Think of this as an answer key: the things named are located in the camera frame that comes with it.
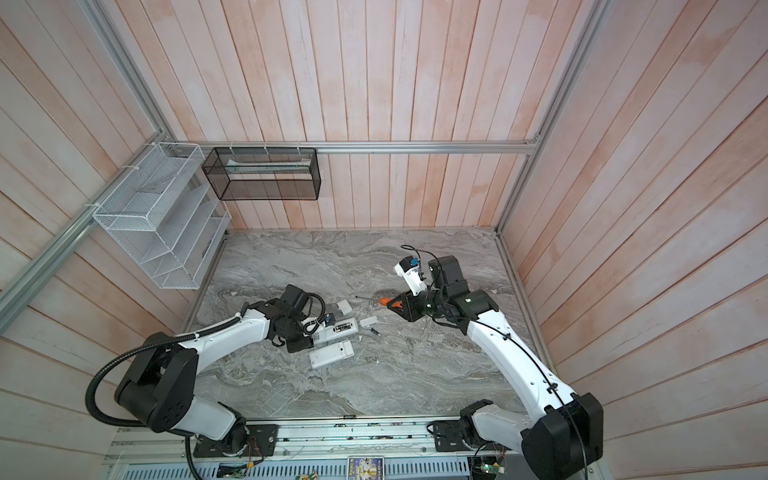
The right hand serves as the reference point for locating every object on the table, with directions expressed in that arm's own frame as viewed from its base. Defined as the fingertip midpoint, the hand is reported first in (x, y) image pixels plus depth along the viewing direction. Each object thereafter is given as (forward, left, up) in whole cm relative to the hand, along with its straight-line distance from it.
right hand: (393, 302), depth 76 cm
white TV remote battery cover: (+5, +7, -20) cm, 22 cm away
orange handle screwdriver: (0, +2, +1) cm, 2 cm away
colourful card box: (-34, +6, -18) cm, 39 cm away
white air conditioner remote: (-7, +18, -18) cm, 26 cm away
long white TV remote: (-1, +17, -15) cm, 23 cm away
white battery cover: (+10, +16, -20) cm, 27 cm away
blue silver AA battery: (+1, +5, -20) cm, 21 cm away
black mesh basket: (+49, +46, +6) cm, 67 cm away
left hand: (-3, +26, -17) cm, 32 cm away
